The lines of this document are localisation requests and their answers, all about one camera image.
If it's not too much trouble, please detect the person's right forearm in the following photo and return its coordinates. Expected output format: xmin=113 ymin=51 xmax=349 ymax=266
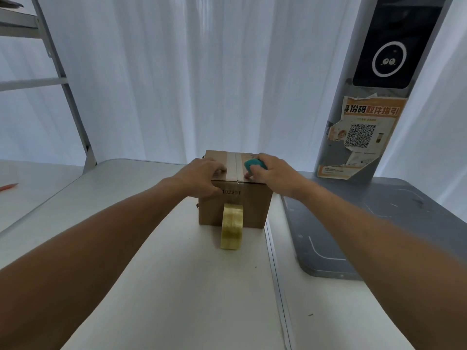
xmin=291 ymin=180 xmax=467 ymax=350

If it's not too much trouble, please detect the clear packing tape strip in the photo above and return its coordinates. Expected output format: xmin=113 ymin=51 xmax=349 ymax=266
xmin=223 ymin=153 xmax=240 ymax=181

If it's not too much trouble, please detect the person's left hand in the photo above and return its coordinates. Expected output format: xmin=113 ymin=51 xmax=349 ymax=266
xmin=170 ymin=157 xmax=228 ymax=199

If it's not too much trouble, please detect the teal mini box cutter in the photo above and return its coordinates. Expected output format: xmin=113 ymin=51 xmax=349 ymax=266
xmin=243 ymin=158 xmax=268 ymax=173

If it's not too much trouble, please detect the grey metal shelving rack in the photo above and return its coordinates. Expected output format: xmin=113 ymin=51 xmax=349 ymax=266
xmin=0 ymin=0 xmax=97 ymax=175

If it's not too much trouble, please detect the torn orange paper poster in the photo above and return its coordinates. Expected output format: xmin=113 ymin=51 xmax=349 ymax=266
xmin=316 ymin=93 xmax=408 ymax=180

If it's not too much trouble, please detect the brown cardboard box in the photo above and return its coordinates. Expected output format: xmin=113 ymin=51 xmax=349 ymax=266
xmin=198 ymin=150 xmax=273 ymax=230

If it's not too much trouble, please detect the white curtain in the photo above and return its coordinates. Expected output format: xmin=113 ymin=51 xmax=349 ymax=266
xmin=0 ymin=0 xmax=467 ymax=212

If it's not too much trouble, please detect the person's right hand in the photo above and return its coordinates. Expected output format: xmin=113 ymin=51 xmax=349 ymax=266
xmin=243 ymin=153 xmax=311 ymax=199

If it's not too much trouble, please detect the person's left forearm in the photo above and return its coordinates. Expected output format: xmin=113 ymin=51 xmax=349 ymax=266
xmin=0 ymin=176 xmax=198 ymax=350

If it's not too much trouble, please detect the grey metal scanner stand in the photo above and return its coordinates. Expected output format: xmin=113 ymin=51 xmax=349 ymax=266
xmin=281 ymin=0 xmax=467 ymax=281

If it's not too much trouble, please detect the black screen with white ring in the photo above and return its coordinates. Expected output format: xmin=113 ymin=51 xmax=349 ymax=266
xmin=352 ymin=0 xmax=448 ymax=90

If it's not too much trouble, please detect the yellowish tape roll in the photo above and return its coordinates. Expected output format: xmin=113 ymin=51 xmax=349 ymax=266
xmin=220 ymin=203 xmax=245 ymax=250

